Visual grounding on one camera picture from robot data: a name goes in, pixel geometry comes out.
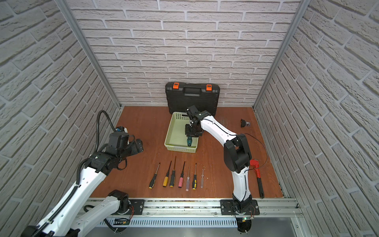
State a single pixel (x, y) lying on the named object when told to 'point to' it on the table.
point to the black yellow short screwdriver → (194, 182)
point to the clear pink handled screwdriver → (188, 181)
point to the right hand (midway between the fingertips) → (188, 133)
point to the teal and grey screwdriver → (189, 140)
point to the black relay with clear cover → (244, 123)
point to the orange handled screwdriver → (165, 180)
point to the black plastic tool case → (180, 96)
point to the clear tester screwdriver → (202, 182)
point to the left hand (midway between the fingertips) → (135, 142)
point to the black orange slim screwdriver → (172, 176)
